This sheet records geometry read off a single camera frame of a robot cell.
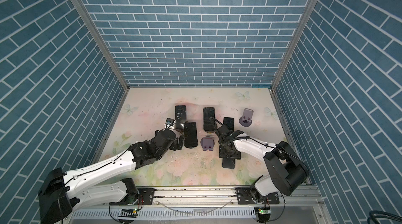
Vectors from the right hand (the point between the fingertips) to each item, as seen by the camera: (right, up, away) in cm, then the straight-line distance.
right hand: (225, 153), depth 88 cm
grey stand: (-10, +6, +1) cm, 12 cm away
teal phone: (+1, -3, -5) cm, 6 cm away
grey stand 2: (+14, +18, +9) cm, 25 cm away
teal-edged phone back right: (-10, +23, +4) cm, 25 cm away
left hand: (-26, +12, -7) cm, 29 cm away
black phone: (+4, +16, +13) cm, 21 cm away
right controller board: (+17, -24, -14) cm, 33 cm away
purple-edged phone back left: (-27, +21, +6) cm, 34 cm away
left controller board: (-47, -22, -15) cm, 54 cm away
